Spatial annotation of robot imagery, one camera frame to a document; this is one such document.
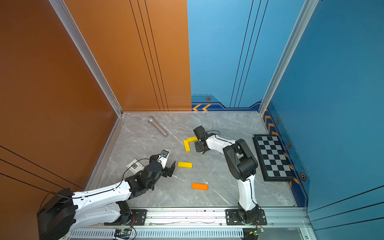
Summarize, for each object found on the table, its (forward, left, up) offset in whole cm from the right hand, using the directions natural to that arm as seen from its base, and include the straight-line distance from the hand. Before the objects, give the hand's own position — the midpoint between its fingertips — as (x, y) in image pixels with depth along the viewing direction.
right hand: (201, 147), depth 101 cm
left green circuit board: (-48, +38, -2) cm, 61 cm away
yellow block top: (+5, +6, +2) cm, 8 cm away
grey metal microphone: (+21, +38, +4) cm, 44 cm away
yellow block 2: (-9, -1, +9) cm, 13 cm away
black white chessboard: (-13, -44, +2) cm, 46 cm away
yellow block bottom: (-14, +10, +2) cm, 17 cm away
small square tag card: (-16, +40, +3) cm, 43 cm away
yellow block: (0, +10, +1) cm, 10 cm away
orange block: (-26, +1, 0) cm, 26 cm away
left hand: (-14, +19, +11) cm, 26 cm away
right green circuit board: (-47, -23, -1) cm, 53 cm away
